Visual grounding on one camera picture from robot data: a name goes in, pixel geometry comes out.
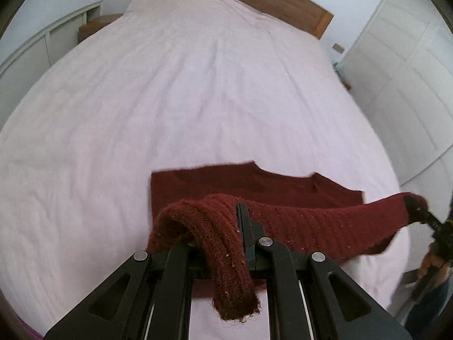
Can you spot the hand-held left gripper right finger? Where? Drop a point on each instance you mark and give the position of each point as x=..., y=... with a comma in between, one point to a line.
x=247, y=233

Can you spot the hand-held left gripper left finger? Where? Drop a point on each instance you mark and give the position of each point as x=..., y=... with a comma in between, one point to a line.
x=173, y=276

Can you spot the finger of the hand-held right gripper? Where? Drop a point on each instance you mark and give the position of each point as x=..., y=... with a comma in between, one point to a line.
x=421, y=212

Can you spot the dark red knit sweater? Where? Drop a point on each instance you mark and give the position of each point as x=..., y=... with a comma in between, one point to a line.
x=318, y=223

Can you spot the person's right hand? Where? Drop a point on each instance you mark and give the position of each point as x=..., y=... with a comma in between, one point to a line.
x=430, y=260

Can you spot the person's leg in jeans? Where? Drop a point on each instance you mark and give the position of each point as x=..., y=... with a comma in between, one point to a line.
x=433, y=301

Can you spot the white wardrobe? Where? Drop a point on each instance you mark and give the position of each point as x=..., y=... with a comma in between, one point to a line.
x=400, y=78

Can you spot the wooden nightstand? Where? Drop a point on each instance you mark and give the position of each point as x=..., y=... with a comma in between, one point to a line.
x=97, y=24
x=345, y=85

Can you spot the bed with white sheet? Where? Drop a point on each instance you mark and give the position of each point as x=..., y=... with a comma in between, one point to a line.
x=170, y=95

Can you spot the white low slatted cabinet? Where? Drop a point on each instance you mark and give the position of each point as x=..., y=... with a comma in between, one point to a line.
x=42, y=42

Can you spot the wall switch plate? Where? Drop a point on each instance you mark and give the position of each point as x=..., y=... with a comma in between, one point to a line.
x=338, y=47

